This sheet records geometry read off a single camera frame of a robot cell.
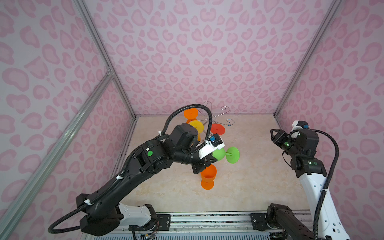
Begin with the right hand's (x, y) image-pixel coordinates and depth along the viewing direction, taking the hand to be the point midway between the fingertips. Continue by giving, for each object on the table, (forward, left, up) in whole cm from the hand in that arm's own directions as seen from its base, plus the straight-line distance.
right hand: (274, 130), depth 72 cm
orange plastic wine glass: (-15, +32, -20) cm, 41 cm away
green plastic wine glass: (-13, +21, -1) cm, 25 cm away
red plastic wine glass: (-2, +28, +4) cm, 28 cm away
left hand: (-19, +29, +7) cm, 36 cm away
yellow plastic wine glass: (0, +36, +2) cm, 36 cm away
